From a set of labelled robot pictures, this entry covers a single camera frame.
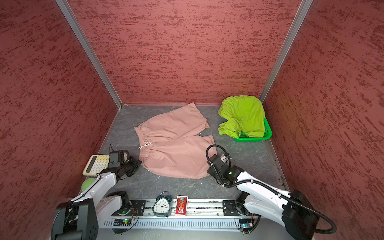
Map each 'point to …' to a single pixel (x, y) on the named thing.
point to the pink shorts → (169, 145)
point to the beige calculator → (96, 163)
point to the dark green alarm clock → (161, 206)
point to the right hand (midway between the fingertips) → (209, 173)
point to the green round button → (87, 183)
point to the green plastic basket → (243, 138)
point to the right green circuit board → (246, 225)
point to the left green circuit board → (122, 222)
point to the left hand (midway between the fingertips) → (142, 164)
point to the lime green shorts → (243, 114)
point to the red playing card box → (181, 205)
